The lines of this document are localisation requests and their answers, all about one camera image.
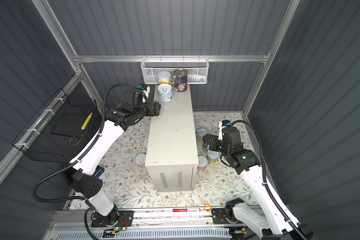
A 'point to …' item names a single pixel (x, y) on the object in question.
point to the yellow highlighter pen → (86, 121)
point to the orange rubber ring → (204, 207)
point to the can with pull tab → (200, 134)
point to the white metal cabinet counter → (172, 157)
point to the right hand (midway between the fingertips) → (213, 140)
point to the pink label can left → (140, 160)
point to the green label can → (213, 156)
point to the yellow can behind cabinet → (145, 143)
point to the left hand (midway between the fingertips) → (152, 104)
